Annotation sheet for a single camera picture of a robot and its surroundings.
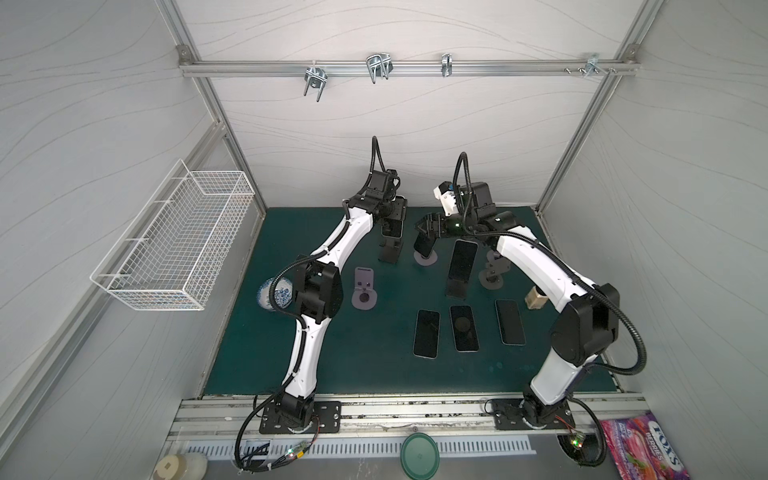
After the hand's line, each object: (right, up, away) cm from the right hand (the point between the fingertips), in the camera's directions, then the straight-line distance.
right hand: (429, 216), depth 83 cm
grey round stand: (-20, -25, +12) cm, 34 cm away
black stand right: (+11, -21, +15) cm, 28 cm away
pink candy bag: (+47, -55, -16) cm, 74 cm away
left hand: (-7, +6, +13) cm, 16 cm away
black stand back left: (-11, -11, +23) cm, 28 cm away
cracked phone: (+11, -34, +6) cm, 36 cm away
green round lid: (-5, -51, -23) cm, 56 cm away
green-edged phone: (0, -35, +4) cm, 35 cm away
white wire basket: (-62, -9, -15) cm, 64 cm away
